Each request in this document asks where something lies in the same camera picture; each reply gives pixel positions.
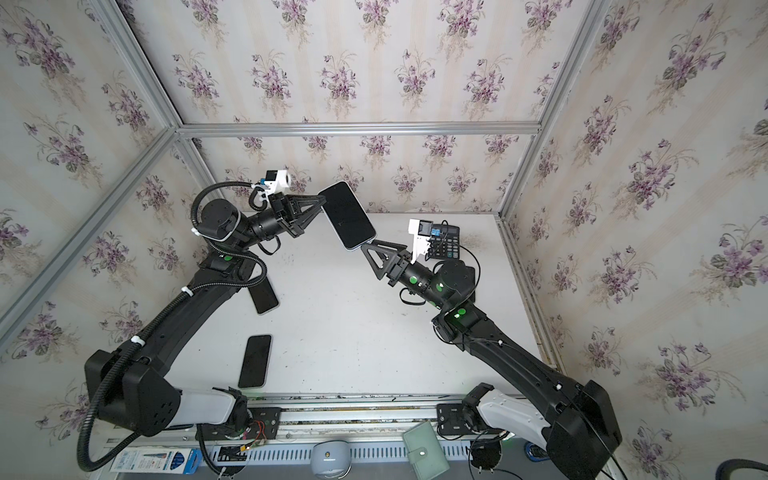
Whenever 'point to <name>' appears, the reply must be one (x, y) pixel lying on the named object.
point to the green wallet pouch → (424, 452)
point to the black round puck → (486, 453)
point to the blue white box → (180, 461)
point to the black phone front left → (255, 365)
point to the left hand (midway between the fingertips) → (324, 199)
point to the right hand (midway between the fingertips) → (363, 248)
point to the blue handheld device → (536, 453)
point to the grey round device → (331, 459)
